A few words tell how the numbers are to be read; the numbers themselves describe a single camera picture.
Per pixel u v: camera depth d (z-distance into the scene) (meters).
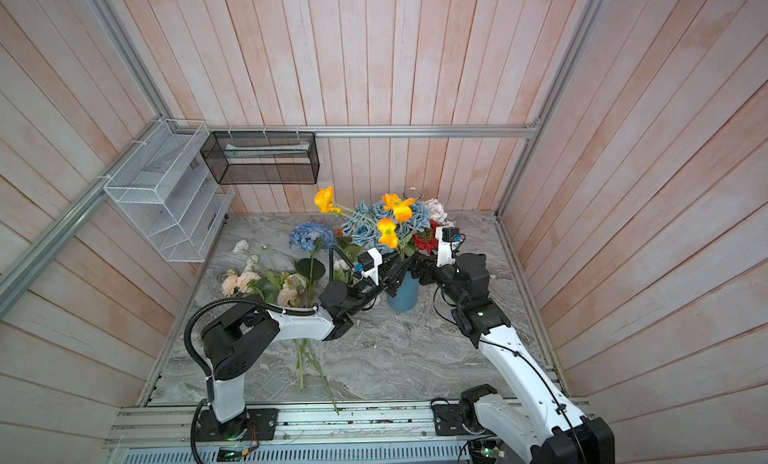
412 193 1.15
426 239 0.72
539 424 0.41
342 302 0.62
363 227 0.68
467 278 0.54
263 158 1.03
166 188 0.70
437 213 0.73
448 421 0.73
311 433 0.73
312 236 0.98
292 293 0.92
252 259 1.04
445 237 0.64
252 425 0.72
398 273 0.72
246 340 0.49
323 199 0.58
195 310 0.95
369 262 0.62
